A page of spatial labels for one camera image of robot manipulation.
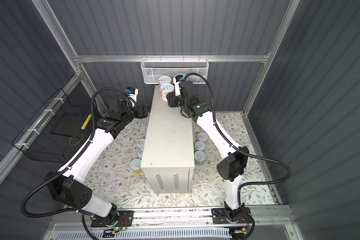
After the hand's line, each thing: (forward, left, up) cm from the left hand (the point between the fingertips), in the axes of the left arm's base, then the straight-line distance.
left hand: (142, 103), depth 77 cm
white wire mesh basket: (+56, -35, -12) cm, 67 cm away
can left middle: (-12, +6, -29) cm, 32 cm away
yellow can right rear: (-2, -35, -28) cm, 45 cm away
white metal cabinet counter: (-32, -14, -1) cm, 34 cm away
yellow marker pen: (-4, +30, -7) cm, 32 cm away
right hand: (+2, -15, +3) cm, 15 cm away
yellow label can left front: (-20, +8, -30) cm, 37 cm away
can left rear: (-4, +6, -29) cm, 30 cm away
